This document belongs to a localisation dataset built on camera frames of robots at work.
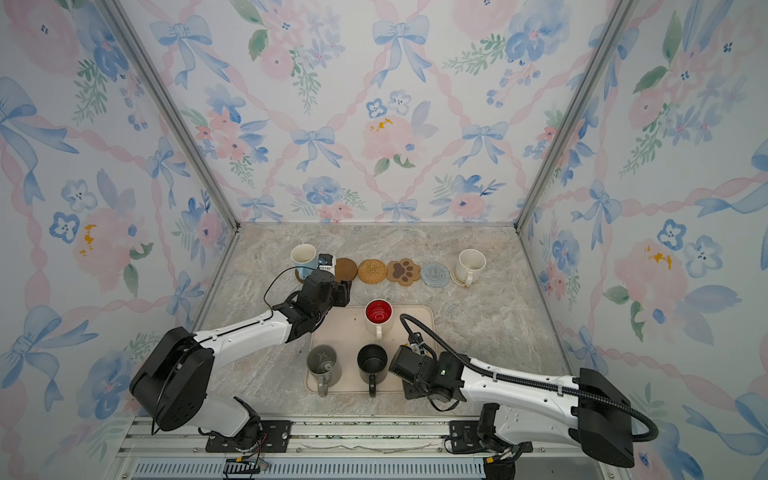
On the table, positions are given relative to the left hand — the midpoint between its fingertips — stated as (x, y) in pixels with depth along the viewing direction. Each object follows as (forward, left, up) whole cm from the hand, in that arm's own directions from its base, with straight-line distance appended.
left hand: (344, 279), depth 88 cm
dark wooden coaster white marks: (+4, +16, -5) cm, 17 cm away
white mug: (+12, -41, -8) cm, 44 cm away
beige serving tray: (-8, 0, -16) cm, 18 cm away
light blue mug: (+15, +16, -7) cm, 23 cm away
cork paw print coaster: (+12, -19, -13) cm, 26 cm away
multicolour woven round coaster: (+8, -36, -13) cm, 39 cm away
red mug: (-6, -10, -11) cm, 16 cm away
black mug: (-20, -9, -10) cm, 24 cm away
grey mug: (-21, +5, -10) cm, 24 cm away
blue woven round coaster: (+12, -30, -14) cm, 35 cm away
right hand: (-26, -19, -9) cm, 34 cm away
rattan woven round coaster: (+13, -7, -13) cm, 20 cm away
